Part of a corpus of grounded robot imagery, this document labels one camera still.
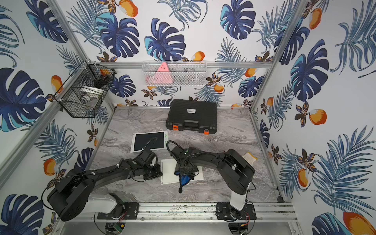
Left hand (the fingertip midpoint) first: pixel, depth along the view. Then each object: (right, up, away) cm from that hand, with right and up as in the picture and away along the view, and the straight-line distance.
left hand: (162, 174), depth 86 cm
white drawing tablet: (+4, +3, +2) cm, 5 cm away
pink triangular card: (0, +59, +4) cm, 60 cm away
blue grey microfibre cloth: (+13, -3, -2) cm, 14 cm away
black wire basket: (-41, +47, -6) cm, 63 cm away
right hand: (+16, 0, +3) cm, 16 cm away
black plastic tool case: (+19, +36, +24) cm, 47 cm away
